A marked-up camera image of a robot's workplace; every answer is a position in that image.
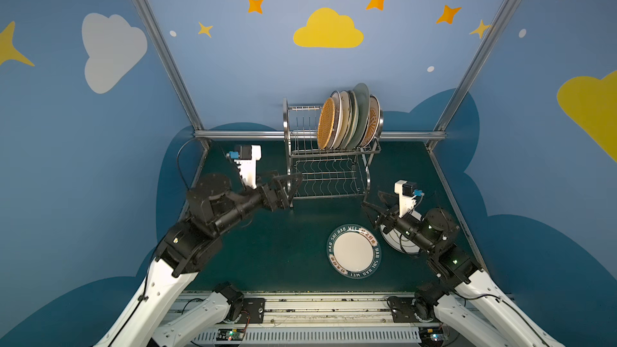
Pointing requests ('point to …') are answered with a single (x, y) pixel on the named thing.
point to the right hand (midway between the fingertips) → (374, 196)
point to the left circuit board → (230, 334)
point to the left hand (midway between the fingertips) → (293, 174)
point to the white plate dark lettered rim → (354, 251)
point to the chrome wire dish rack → (316, 173)
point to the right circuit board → (431, 336)
